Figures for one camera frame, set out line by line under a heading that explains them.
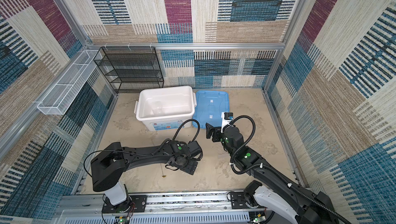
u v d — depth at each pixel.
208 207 0.73
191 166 0.74
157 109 1.02
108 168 0.44
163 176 0.81
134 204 0.73
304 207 0.41
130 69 1.09
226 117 0.65
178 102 1.08
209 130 0.69
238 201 0.73
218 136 0.68
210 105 1.11
